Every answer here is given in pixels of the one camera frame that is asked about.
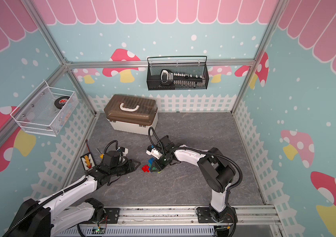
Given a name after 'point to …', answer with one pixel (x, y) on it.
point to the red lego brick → (145, 168)
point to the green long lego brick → (153, 168)
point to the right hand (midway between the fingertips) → (153, 168)
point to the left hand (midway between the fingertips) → (138, 167)
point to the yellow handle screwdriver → (101, 155)
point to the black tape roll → (60, 101)
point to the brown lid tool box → (131, 113)
